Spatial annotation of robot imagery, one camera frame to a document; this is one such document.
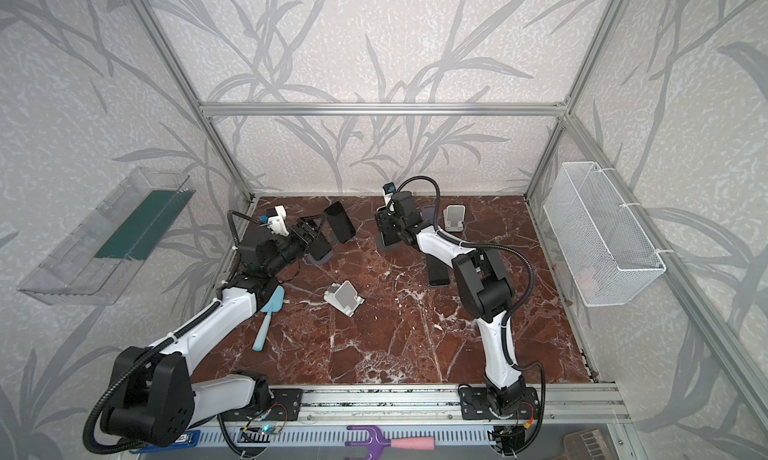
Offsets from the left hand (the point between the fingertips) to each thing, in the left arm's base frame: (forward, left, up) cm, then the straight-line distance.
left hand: (328, 214), depth 78 cm
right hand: (+16, -14, -13) cm, 25 cm away
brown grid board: (-48, -63, -25) cm, 83 cm away
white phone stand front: (-14, -3, -20) cm, 25 cm away
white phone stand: (+17, -38, -22) cm, 48 cm away
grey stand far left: (+2, +6, -26) cm, 27 cm away
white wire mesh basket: (-17, -62, +9) cm, 65 cm away
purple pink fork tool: (-47, -14, -26) cm, 56 cm away
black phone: (+7, -16, -20) cm, 26 cm away
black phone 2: (-2, -32, -28) cm, 42 cm away
